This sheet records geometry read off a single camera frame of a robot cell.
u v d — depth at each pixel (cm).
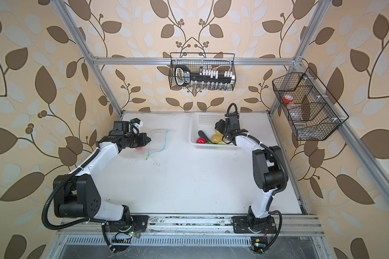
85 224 49
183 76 84
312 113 73
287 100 81
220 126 87
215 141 99
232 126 75
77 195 43
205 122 119
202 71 81
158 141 105
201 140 99
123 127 69
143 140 77
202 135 104
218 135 93
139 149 102
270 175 50
